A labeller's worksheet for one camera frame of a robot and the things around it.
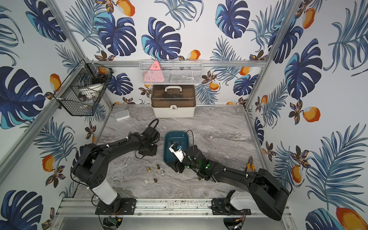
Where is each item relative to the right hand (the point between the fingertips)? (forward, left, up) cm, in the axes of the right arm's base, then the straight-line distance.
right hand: (170, 157), depth 78 cm
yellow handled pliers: (+2, -48, -12) cm, 50 cm away
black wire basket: (+48, +60, +21) cm, 79 cm away
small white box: (+40, +42, -10) cm, 59 cm away
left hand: (+9, +13, -9) cm, 18 cm away
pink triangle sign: (+45, +12, +23) cm, 52 cm away
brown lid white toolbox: (+42, +1, +4) cm, 42 cm away
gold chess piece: (-2, +14, -11) cm, 18 cm away
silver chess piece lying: (-9, +14, -12) cm, 21 cm away
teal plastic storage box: (+19, +3, -10) cm, 22 cm away
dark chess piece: (0, +8, -12) cm, 15 cm away
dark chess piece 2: (-8, +9, -13) cm, 18 cm away
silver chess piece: (-4, +5, -12) cm, 14 cm away
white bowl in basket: (+28, +44, +23) cm, 57 cm away
